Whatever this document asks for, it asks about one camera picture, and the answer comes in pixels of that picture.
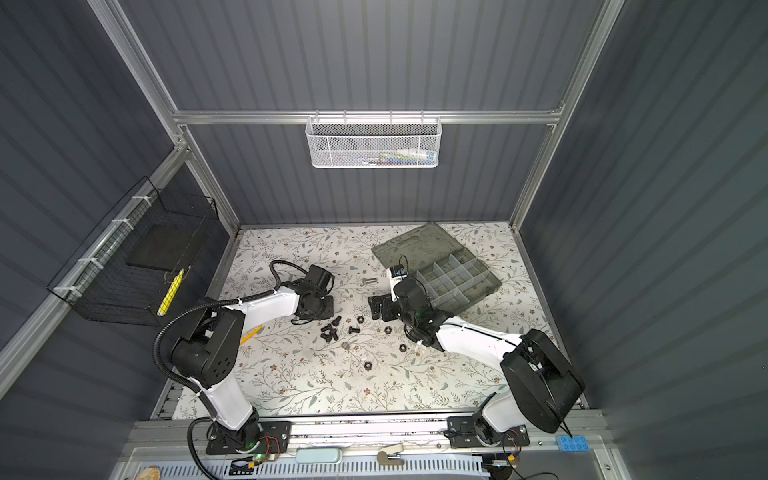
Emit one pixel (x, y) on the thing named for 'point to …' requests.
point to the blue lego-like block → (574, 444)
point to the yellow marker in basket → (174, 285)
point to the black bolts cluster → (332, 331)
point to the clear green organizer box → (454, 277)
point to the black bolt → (352, 330)
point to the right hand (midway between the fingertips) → (385, 297)
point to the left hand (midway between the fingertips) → (328, 311)
